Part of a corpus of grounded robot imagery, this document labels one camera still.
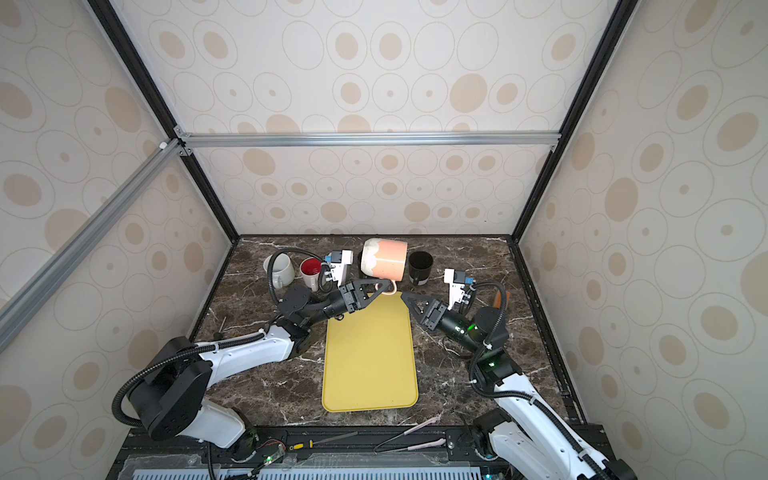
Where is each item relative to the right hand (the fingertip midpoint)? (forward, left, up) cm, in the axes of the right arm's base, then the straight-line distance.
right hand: (406, 300), depth 66 cm
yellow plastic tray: (0, +10, -31) cm, 32 cm away
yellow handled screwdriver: (-23, +24, -29) cm, 44 cm away
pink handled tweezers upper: (-20, -1, -29) cm, 36 cm away
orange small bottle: (+18, -32, -28) cm, 47 cm away
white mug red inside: (+30, +32, -24) cm, 50 cm away
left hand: (0, +3, +5) cm, 6 cm away
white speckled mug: (+26, +40, -21) cm, 52 cm away
